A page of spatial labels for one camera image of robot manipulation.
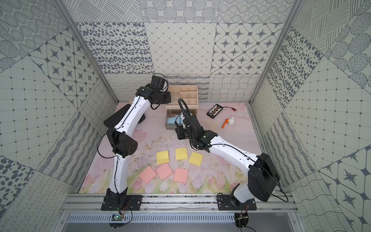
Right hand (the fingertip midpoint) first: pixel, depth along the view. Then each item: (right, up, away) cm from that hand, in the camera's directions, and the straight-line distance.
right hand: (179, 129), depth 81 cm
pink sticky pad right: (0, -28, +3) cm, 28 cm away
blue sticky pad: (-5, +5, +5) cm, 9 cm away
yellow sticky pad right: (+10, -19, +9) cm, 24 cm away
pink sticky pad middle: (-9, -25, +3) cm, 27 cm away
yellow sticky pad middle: (0, -17, +11) cm, 20 cm away
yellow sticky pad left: (-12, -18, +9) cm, 24 cm away
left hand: (-3, +18, +7) cm, 20 cm away
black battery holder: (+26, +12, +33) cm, 44 cm away
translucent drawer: (-6, +3, +6) cm, 9 cm away
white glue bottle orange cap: (+36, +4, +25) cm, 44 cm away
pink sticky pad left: (-19, -27, +3) cm, 33 cm away
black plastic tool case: (-50, +4, +23) cm, 56 cm away
